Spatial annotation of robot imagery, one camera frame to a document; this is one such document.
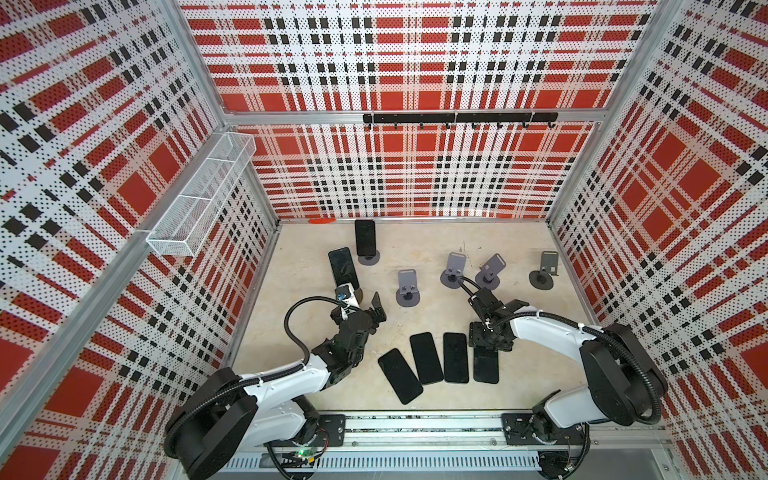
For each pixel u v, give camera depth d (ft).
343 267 2.97
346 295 2.35
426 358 2.83
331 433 2.41
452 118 2.90
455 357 2.74
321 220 4.16
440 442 2.40
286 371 1.70
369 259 3.61
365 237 3.25
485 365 2.76
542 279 3.35
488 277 3.23
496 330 2.18
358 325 2.08
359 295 3.23
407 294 3.20
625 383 1.42
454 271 3.26
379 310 2.52
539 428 2.13
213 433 1.35
